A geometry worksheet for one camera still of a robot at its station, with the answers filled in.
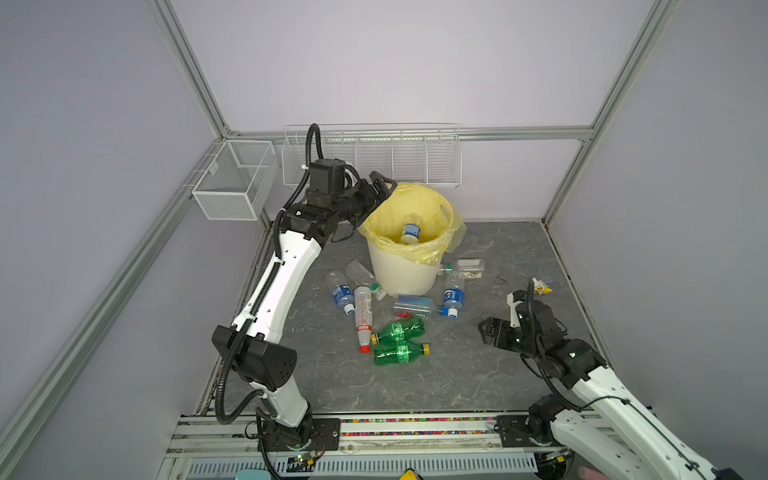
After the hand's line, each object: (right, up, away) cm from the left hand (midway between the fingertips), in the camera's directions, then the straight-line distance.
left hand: (390, 196), depth 70 cm
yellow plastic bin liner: (+15, -6, +20) cm, 26 cm away
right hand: (+27, -34, +9) cm, 44 cm away
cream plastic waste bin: (+3, -22, +33) cm, 39 cm away
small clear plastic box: (+27, -19, +31) cm, 45 cm away
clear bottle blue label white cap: (-15, -27, +24) cm, 39 cm away
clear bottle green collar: (-10, -21, +29) cm, 38 cm away
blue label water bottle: (+20, -29, +23) cm, 42 cm away
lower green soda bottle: (+2, -41, +12) cm, 43 cm away
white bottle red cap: (-9, -33, +21) cm, 40 cm away
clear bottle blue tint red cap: (+5, -30, +22) cm, 38 cm away
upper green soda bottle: (+4, -36, +17) cm, 40 cm away
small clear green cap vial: (+19, -20, +32) cm, 43 cm away
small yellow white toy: (+49, -25, +27) cm, 61 cm away
